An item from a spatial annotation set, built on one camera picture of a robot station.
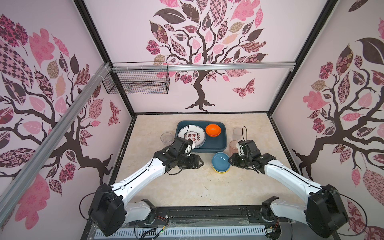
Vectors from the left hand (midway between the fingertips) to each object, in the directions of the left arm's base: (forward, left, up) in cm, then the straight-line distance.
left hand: (199, 166), depth 77 cm
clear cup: (+29, -28, -11) cm, 42 cm away
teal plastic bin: (+21, -10, -12) cm, 26 cm away
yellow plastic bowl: (+1, -12, -10) cm, 16 cm away
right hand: (+7, -18, -5) cm, 20 cm away
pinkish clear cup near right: (+16, -22, -6) cm, 28 cm away
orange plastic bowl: (+32, -11, -10) cm, 35 cm away
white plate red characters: (+30, +3, -10) cm, 32 cm away
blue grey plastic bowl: (+6, -13, -8) cm, 16 cm away
